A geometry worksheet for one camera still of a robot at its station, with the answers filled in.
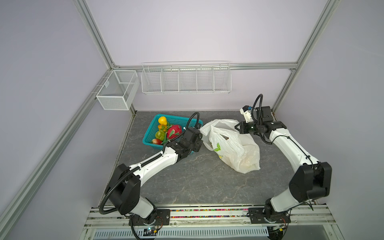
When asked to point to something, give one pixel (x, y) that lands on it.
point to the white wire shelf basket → (189, 77)
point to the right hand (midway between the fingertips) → (236, 127)
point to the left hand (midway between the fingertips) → (194, 139)
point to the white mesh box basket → (115, 93)
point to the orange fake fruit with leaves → (163, 127)
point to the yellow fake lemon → (162, 120)
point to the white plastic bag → (237, 150)
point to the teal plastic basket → (152, 127)
